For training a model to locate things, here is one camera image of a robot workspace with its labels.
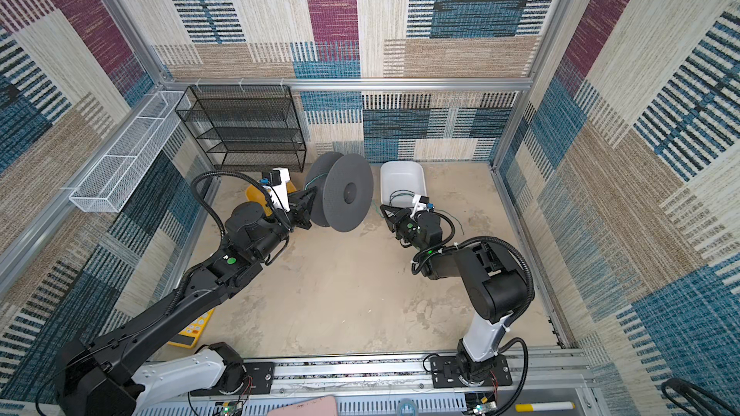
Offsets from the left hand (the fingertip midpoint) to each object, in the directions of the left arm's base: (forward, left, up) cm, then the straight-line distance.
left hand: (315, 184), depth 69 cm
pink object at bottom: (-40, -1, -35) cm, 53 cm away
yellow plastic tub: (+24, +30, -32) cm, 50 cm away
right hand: (+7, -15, -19) cm, 26 cm away
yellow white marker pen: (-41, -55, -36) cm, 77 cm away
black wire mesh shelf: (+43, +33, -16) cm, 57 cm away
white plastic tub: (+29, -24, -31) cm, 49 cm away
